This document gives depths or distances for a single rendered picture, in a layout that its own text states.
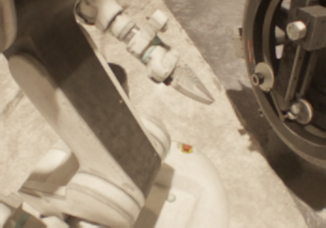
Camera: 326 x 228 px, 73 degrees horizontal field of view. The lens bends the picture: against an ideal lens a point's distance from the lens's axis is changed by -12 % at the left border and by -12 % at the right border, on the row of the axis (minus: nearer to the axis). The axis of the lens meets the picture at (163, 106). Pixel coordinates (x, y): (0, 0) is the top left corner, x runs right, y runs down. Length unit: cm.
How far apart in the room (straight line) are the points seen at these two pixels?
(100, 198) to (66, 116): 16
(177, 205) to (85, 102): 49
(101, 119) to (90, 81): 6
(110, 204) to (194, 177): 36
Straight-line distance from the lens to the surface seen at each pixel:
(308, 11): 69
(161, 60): 56
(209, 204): 72
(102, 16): 57
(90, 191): 46
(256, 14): 97
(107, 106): 42
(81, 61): 39
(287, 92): 88
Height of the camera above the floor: 101
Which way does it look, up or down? 43 degrees down
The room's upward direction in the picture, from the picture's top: 7 degrees counter-clockwise
